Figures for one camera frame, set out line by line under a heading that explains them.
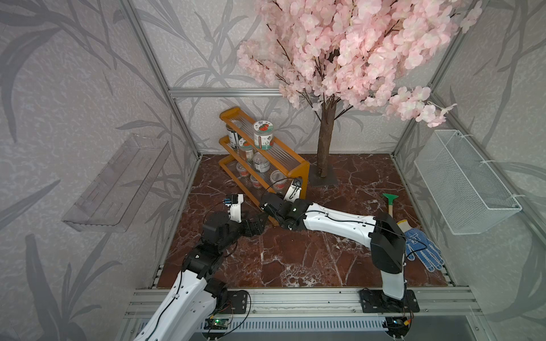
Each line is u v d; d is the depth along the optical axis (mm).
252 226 662
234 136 961
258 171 916
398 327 707
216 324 706
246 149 913
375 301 740
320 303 753
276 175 846
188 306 478
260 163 890
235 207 658
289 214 594
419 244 880
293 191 706
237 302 737
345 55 459
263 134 782
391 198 990
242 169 1031
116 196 685
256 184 915
